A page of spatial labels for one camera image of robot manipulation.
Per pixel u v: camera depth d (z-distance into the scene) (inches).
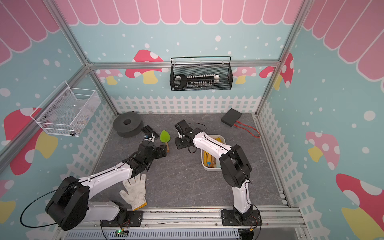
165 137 41.6
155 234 28.0
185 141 26.4
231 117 47.4
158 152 31.3
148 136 43.2
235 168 19.6
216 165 34.5
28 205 14.7
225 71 37.5
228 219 29.2
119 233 28.7
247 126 44.4
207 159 36.0
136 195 32.1
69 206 16.4
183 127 28.0
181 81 35.2
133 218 29.2
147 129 42.9
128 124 41.8
